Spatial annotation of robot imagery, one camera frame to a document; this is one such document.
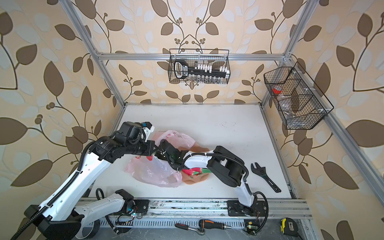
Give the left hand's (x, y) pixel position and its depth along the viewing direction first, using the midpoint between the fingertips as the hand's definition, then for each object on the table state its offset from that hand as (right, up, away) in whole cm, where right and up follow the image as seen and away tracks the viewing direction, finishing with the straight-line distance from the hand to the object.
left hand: (159, 147), depth 70 cm
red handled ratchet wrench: (+19, -38, -3) cm, 42 cm away
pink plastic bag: (-2, -12, +2) cm, 12 cm away
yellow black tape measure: (+60, -35, -3) cm, 69 cm away
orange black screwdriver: (+22, -35, -2) cm, 41 cm away
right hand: (-10, -11, +10) cm, 17 cm away
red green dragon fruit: (+17, -14, +9) cm, 24 cm away
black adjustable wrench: (+55, -17, +15) cm, 59 cm away
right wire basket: (+75, +23, +12) cm, 79 cm away
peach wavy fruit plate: (+16, -20, +11) cm, 27 cm away
